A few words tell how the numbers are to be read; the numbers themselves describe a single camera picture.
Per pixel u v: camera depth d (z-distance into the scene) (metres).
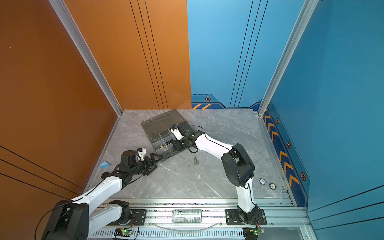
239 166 0.50
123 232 0.71
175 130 0.81
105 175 0.78
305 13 0.71
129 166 0.68
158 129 1.10
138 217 0.74
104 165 0.91
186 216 0.70
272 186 0.83
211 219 0.74
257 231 0.69
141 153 0.82
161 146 0.98
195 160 0.92
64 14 0.71
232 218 0.72
